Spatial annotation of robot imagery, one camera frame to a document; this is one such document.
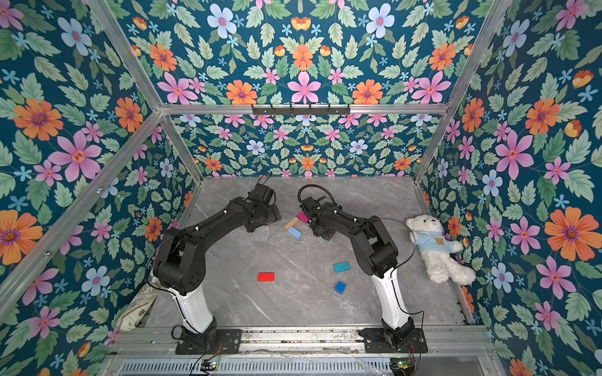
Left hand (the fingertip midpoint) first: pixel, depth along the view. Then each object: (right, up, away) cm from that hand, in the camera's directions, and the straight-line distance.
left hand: (273, 217), depth 95 cm
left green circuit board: (-15, -44, -23) cm, 52 cm away
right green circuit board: (+46, -44, -23) cm, 67 cm away
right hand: (+20, -6, +6) cm, 22 cm away
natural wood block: (+7, -3, +7) cm, 10 cm away
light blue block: (+9, -7, +4) cm, 12 cm away
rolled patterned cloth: (-43, -30, -18) cm, 55 cm away
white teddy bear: (+62, -6, -5) cm, 62 cm away
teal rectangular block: (+28, -20, -3) cm, 34 cm away
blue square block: (+27, -25, -10) cm, 38 cm away
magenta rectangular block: (+11, 0, +9) cm, 14 cm away
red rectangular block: (-2, -23, -6) cm, 24 cm away
